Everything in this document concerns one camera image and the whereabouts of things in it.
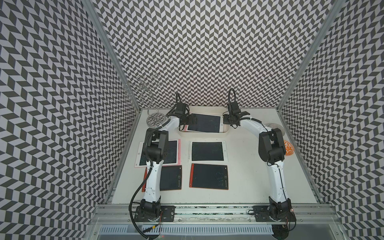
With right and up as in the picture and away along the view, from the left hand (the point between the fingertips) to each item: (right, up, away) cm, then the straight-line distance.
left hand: (191, 119), depth 106 cm
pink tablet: (+11, -2, +1) cm, 12 cm away
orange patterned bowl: (+63, -18, -13) cm, 67 cm away
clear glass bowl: (+58, -4, -4) cm, 58 cm away
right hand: (+27, 0, -1) cm, 27 cm away
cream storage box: (+22, +7, +12) cm, 26 cm away
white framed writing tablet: (+10, -20, -12) cm, 26 cm away
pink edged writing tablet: (-10, -24, -14) cm, 29 cm away
